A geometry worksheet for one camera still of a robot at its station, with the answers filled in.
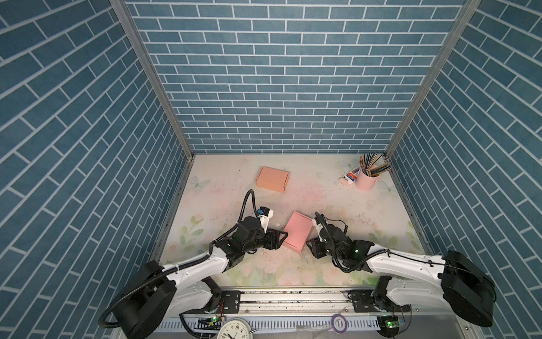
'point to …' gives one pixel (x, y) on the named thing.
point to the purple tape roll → (332, 323)
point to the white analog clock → (236, 328)
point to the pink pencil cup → (365, 183)
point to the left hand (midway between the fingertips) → (283, 235)
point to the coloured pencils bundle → (368, 161)
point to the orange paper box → (272, 179)
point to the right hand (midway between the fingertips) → (307, 240)
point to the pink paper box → (298, 228)
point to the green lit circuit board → (387, 325)
